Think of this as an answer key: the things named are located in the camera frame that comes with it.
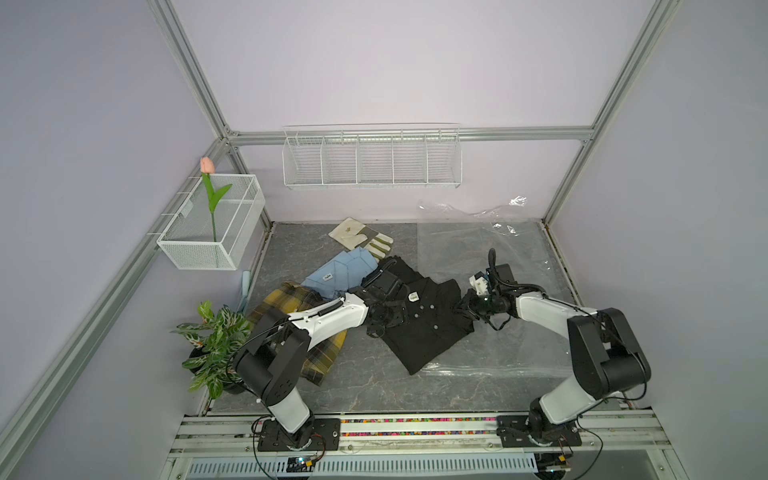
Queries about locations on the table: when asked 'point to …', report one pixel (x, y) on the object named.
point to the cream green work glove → (354, 234)
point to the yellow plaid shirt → (294, 298)
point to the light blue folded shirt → (344, 272)
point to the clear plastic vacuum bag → (455, 243)
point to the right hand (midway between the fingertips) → (452, 307)
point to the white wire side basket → (187, 239)
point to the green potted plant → (219, 334)
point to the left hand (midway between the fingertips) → (398, 322)
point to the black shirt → (432, 322)
